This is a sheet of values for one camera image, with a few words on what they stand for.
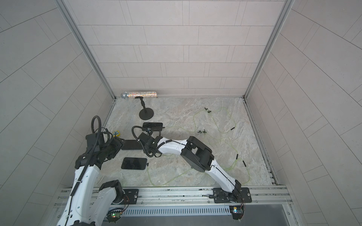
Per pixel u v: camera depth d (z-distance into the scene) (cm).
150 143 70
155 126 99
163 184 76
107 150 63
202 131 96
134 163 93
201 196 72
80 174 46
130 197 70
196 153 54
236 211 68
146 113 105
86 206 42
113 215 64
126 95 87
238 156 85
